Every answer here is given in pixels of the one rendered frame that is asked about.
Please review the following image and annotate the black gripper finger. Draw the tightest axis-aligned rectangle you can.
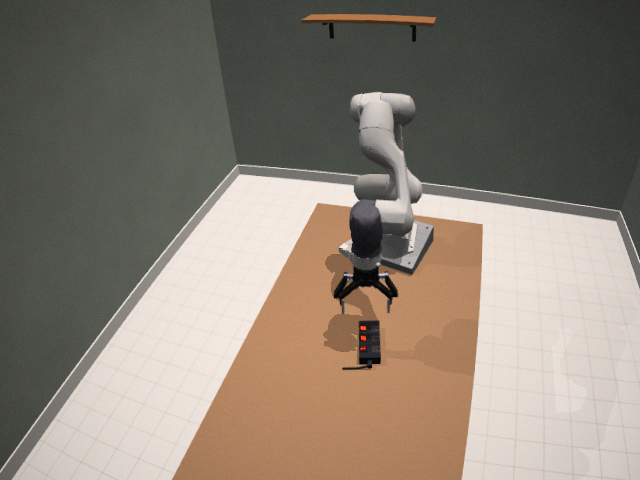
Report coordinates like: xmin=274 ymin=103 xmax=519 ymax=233
xmin=334 ymin=272 xmax=364 ymax=314
xmin=368 ymin=271 xmax=398 ymax=313

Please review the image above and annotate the black power strip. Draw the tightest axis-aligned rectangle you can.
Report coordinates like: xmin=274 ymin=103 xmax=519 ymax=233
xmin=355 ymin=321 xmax=381 ymax=369

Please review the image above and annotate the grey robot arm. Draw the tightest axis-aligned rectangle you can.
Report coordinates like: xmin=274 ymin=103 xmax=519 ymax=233
xmin=339 ymin=92 xmax=422 ymax=270

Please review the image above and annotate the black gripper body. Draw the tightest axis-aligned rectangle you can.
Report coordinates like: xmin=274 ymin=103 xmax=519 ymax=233
xmin=352 ymin=265 xmax=380 ymax=287

